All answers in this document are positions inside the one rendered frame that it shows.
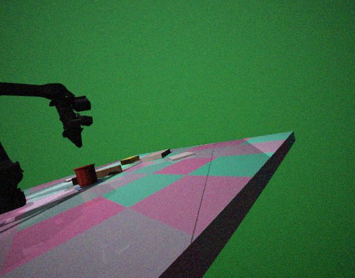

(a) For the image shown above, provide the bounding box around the beige flat rectangular block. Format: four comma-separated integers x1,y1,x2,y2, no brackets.
141,149,171,163

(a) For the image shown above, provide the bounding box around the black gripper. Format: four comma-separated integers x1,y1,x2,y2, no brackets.
59,111,86,148

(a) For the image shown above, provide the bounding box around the orange flat bar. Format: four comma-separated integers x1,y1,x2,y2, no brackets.
72,165,122,185

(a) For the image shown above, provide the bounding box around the yellow rectangular block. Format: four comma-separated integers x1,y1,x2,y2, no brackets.
120,155,140,166

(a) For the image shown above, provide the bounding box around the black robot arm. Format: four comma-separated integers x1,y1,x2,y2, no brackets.
0,82,93,214

